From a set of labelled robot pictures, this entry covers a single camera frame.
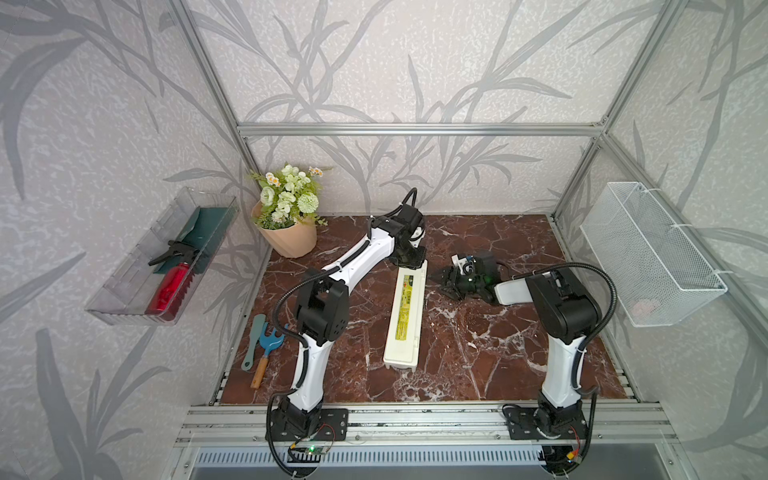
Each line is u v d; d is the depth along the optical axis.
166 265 0.65
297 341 0.55
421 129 0.98
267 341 0.85
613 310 0.52
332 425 0.73
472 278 0.88
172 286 0.60
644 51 0.77
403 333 0.81
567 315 0.54
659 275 0.61
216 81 0.82
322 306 0.54
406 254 0.79
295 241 1.06
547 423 0.66
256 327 0.92
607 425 0.75
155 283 0.62
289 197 0.87
